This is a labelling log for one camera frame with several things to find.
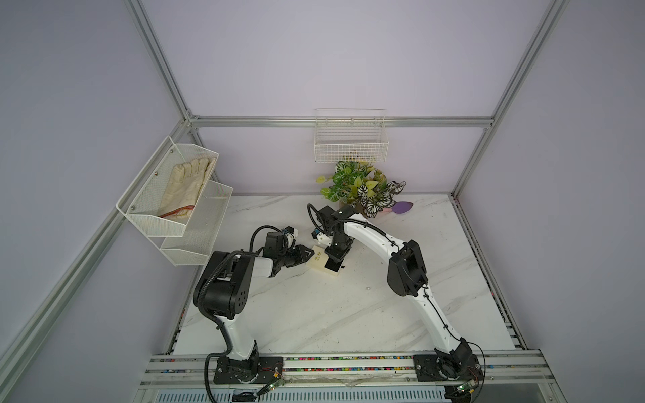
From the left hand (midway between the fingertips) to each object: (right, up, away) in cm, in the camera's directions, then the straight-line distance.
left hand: (312, 255), depth 97 cm
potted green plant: (+17, +27, -6) cm, 33 cm away
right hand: (+12, -1, -2) cm, 12 cm away
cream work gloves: (-39, +24, -20) cm, 50 cm away
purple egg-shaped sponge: (+41, +20, +20) cm, 50 cm away
